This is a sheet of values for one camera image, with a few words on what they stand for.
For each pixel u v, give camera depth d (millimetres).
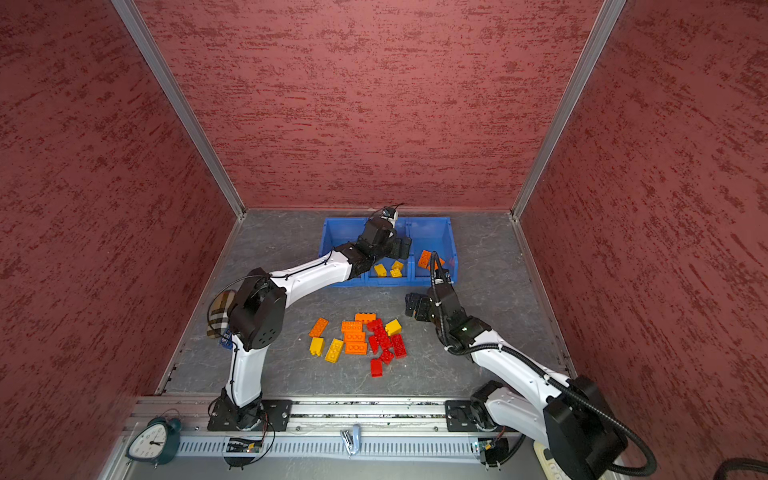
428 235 1099
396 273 974
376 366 807
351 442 694
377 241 717
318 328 885
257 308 539
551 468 658
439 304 622
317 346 836
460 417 741
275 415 741
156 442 669
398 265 1029
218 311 897
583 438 402
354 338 873
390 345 851
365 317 897
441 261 1065
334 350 848
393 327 874
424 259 1037
